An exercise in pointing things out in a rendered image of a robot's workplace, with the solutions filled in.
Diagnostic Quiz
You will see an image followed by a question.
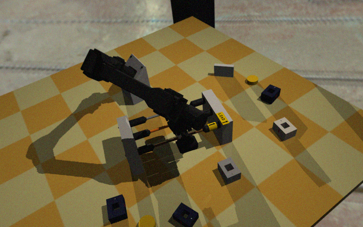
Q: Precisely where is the yellow short cylinder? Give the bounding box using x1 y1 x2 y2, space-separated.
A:
246 75 258 85
138 215 156 227

